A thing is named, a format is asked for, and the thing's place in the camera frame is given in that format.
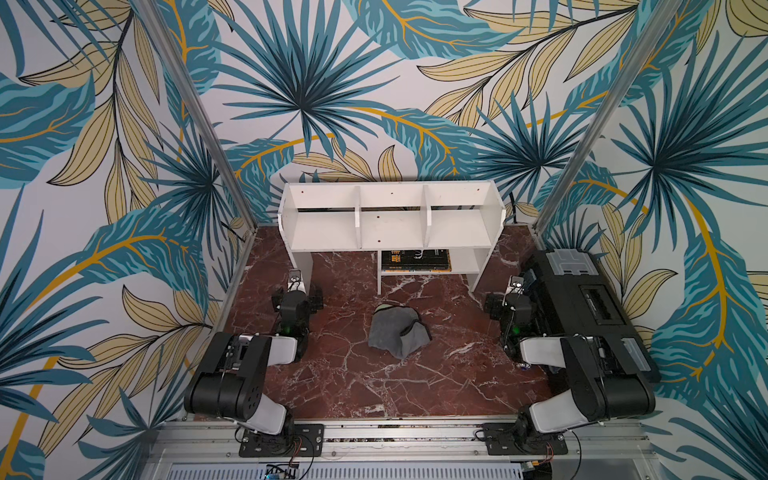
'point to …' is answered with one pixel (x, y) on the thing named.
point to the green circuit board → (272, 476)
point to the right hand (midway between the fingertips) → (510, 295)
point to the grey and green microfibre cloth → (398, 329)
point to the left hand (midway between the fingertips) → (298, 288)
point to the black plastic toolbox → (582, 298)
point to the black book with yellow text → (416, 261)
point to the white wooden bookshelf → (415, 227)
